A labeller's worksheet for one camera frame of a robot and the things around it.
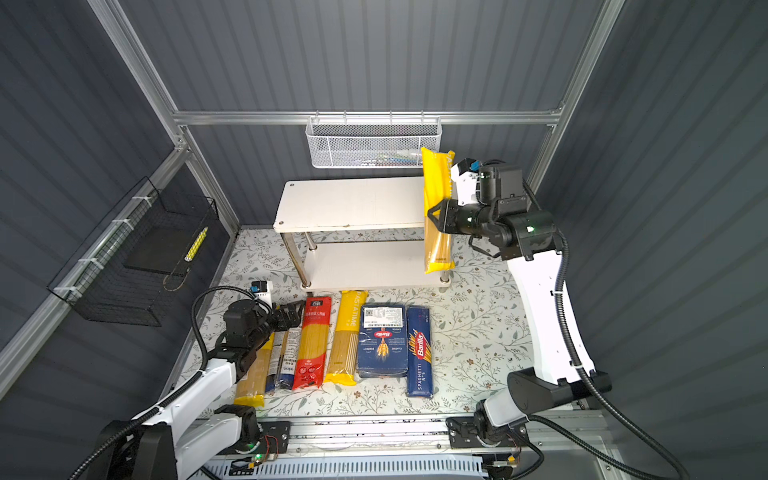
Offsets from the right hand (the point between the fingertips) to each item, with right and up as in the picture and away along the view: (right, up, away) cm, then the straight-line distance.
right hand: (436, 214), depth 65 cm
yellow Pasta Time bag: (-23, -38, +20) cm, 49 cm away
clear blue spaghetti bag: (-41, -39, +20) cm, 59 cm away
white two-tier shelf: (-23, 0, +54) cm, 59 cm away
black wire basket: (-74, -12, +7) cm, 76 cm away
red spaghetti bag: (-33, -35, +22) cm, 53 cm away
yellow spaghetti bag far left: (-48, -45, +14) cm, 67 cm away
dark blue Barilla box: (-12, -34, +17) cm, 40 cm away
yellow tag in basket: (-62, -6, +14) cm, 63 cm away
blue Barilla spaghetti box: (-2, -37, +20) cm, 42 cm away
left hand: (-40, -23, +22) cm, 51 cm away
